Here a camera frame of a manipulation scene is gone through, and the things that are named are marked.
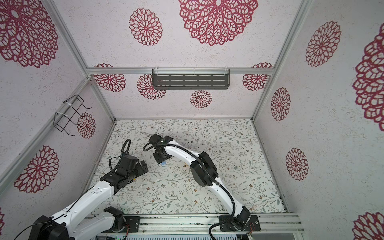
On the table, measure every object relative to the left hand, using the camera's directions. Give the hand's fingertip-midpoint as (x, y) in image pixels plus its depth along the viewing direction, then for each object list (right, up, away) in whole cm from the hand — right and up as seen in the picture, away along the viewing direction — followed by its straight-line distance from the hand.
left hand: (140, 170), depth 86 cm
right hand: (+9, +6, +9) cm, 14 cm away
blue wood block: (+12, +2, +9) cm, 15 cm away
